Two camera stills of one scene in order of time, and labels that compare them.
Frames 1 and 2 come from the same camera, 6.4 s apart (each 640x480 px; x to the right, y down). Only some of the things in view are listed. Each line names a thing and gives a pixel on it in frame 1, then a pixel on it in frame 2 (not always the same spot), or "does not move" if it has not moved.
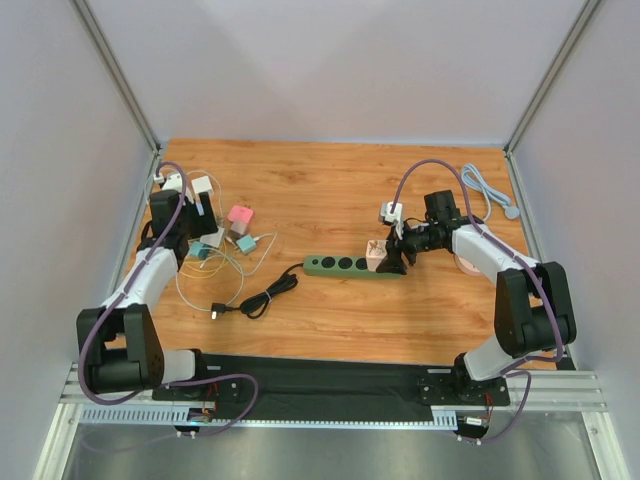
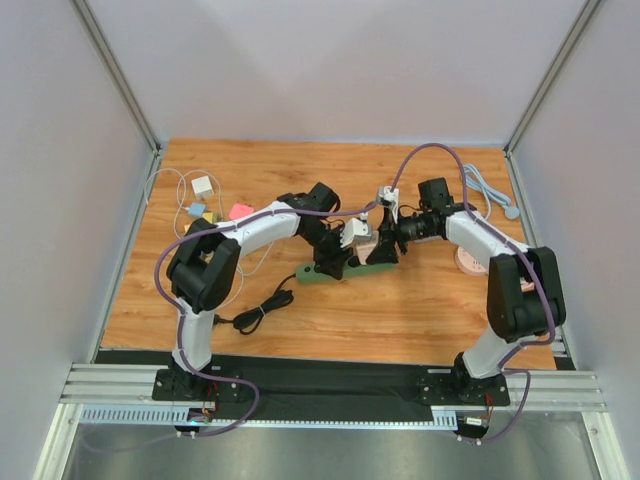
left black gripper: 204,220 -> 329,252
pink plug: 240,216 does not move
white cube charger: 202,185 does not move
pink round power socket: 466,267 does not move
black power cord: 256,305 -> 247,320
